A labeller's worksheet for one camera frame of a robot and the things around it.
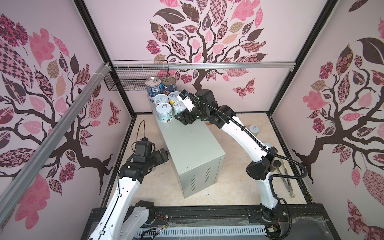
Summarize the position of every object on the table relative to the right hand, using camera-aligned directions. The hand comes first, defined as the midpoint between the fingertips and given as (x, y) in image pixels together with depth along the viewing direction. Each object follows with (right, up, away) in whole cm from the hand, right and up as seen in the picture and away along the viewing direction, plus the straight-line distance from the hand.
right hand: (180, 109), depth 72 cm
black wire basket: (-35, +25, +22) cm, 48 cm away
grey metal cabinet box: (+8, -19, -13) cm, 24 cm away
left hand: (-11, -25, +4) cm, 28 cm away
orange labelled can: (+56, -21, +23) cm, 64 cm away
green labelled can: (+50, -11, +31) cm, 60 cm away
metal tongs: (+60, -43, +9) cm, 74 cm away
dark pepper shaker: (+53, -30, +9) cm, 61 cm away
